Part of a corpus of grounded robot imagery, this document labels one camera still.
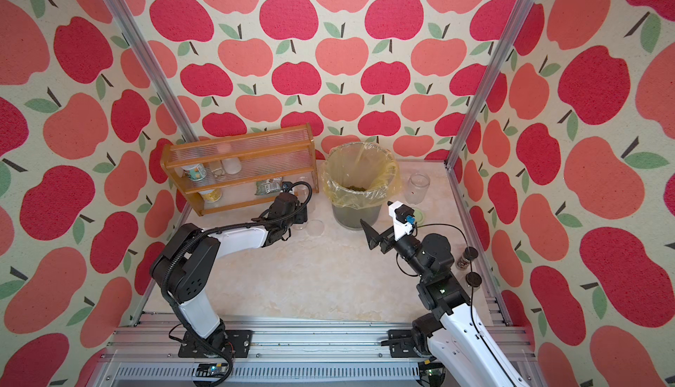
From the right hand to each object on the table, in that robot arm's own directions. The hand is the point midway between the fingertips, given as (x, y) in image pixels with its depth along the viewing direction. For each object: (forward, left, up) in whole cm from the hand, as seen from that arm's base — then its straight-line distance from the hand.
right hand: (380, 217), depth 69 cm
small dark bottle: (-8, -28, -17) cm, 34 cm away
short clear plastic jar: (+5, +25, -17) cm, 31 cm away
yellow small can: (+18, +64, -22) cm, 70 cm away
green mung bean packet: (+27, +44, -24) cm, 57 cm away
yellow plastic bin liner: (+30, +6, -17) cm, 35 cm away
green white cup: (+19, +65, -9) cm, 68 cm away
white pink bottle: (+24, +54, -10) cm, 60 cm away
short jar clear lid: (+11, +22, -27) cm, 37 cm away
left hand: (+15, +27, -21) cm, 37 cm away
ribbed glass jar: (+27, -16, -18) cm, 36 cm away
